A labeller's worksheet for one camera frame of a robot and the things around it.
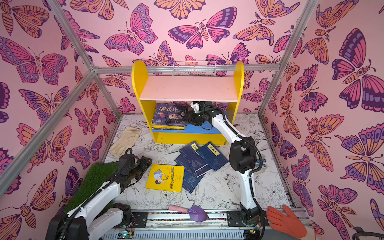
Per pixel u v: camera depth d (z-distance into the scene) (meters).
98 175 0.87
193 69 0.92
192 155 0.93
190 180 0.85
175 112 0.93
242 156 0.56
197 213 0.75
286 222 0.72
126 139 1.06
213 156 0.94
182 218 0.75
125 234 0.73
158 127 0.92
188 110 0.94
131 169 0.69
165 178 0.86
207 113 0.73
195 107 0.86
